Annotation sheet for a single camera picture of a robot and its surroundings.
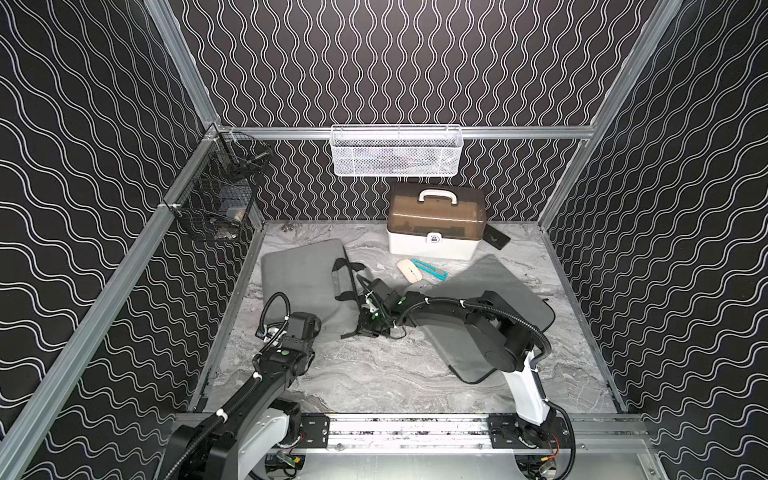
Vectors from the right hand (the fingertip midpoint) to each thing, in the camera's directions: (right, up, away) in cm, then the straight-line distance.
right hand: (355, 330), depth 91 cm
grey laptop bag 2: (+44, +16, +12) cm, 48 cm away
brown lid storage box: (+25, +34, +4) cm, 42 cm away
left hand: (-14, +2, -4) cm, 15 cm away
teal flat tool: (+25, +18, +16) cm, 35 cm away
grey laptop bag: (-14, +14, +10) cm, 22 cm away
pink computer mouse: (+18, +16, +13) cm, 27 cm away
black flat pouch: (+50, +29, +22) cm, 62 cm away
